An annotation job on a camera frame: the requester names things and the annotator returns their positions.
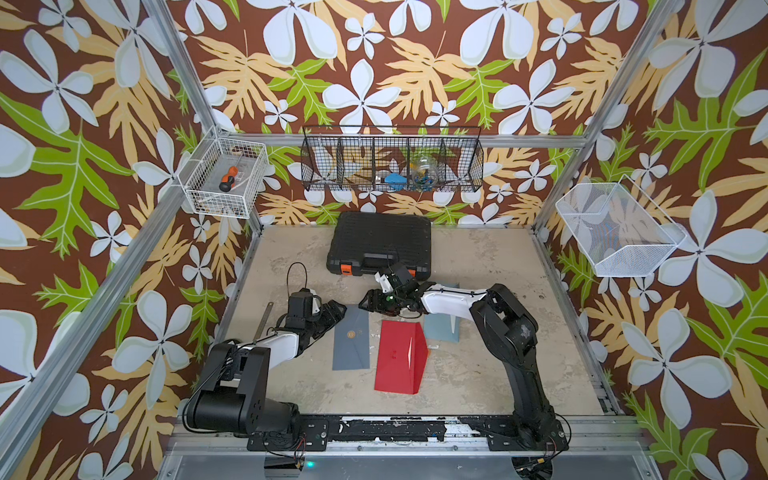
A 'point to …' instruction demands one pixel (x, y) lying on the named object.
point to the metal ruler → (260, 328)
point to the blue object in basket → (395, 180)
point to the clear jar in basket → (425, 176)
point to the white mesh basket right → (616, 227)
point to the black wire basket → (391, 158)
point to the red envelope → (401, 357)
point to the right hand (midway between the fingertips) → (363, 306)
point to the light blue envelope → (438, 327)
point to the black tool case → (368, 243)
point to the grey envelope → (351, 340)
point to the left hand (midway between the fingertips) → (341, 308)
